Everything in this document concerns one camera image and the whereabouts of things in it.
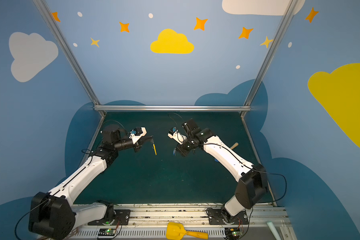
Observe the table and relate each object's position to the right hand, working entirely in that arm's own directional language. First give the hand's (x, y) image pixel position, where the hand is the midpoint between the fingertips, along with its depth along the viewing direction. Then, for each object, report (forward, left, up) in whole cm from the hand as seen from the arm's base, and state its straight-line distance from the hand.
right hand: (178, 147), depth 81 cm
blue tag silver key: (-1, +3, -4) cm, 5 cm away
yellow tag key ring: (-3, +13, +2) cm, 13 cm away
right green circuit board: (-36, -28, -19) cm, 50 cm away
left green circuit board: (-39, +32, -17) cm, 53 cm away
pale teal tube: (-34, -48, -17) cm, 61 cm away
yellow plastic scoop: (-37, -1, -16) cm, 40 cm away
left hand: (+2, +14, +8) cm, 16 cm away
